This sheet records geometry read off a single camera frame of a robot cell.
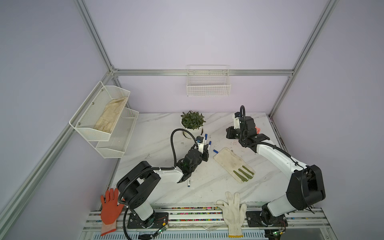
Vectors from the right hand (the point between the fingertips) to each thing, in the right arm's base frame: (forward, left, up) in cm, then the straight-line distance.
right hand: (225, 128), depth 86 cm
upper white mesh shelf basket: (-2, +70, +11) cm, 71 cm away
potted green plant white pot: (+7, +19, -3) cm, 20 cm away
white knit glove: (-41, -3, -21) cm, 46 cm away
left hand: (-8, +11, -6) cm, 15 cm away
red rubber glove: (-39, +63, -21) cm, 77 cm away
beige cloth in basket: (-4, +63, +12) cm, 65 cm away
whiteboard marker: (+2, +8, -20) cm, 22 cm away
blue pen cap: (-3, +4, -20) cm, 21 cm away
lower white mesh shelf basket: (-4, +66, -7) cm, 66 cm away
